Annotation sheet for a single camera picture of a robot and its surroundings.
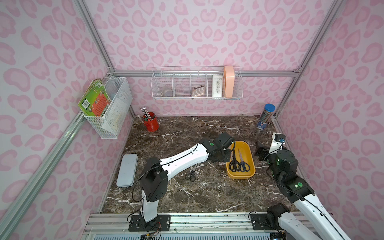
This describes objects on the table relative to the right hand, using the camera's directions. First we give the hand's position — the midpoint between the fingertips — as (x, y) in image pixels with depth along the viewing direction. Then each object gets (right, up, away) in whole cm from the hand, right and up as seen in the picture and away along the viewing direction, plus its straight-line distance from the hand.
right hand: (264, 141), depth 72 cm
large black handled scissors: (-4, -17, +19) cm, 26 cm away
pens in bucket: (-69, +16, +35) cm, 79 cm away
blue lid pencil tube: (+14, +14, +29) cm, 35 cm away
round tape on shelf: (-52, +28, +21) cm, 62 cm away
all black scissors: (-9, -17, +21) cm, 29 cm away
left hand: (-16, -9, +8) cm, 20 cm away
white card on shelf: (-20, +32, +20) cm, 43 cm away
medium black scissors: (-36, -22, +17) cm, 46 cm away
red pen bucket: (-66, +8, +40) cm, 77 cm away
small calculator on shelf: (-32, +30, +22) cm, 49 cm away
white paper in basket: (-78, +13, +11) cm, 80 cm away
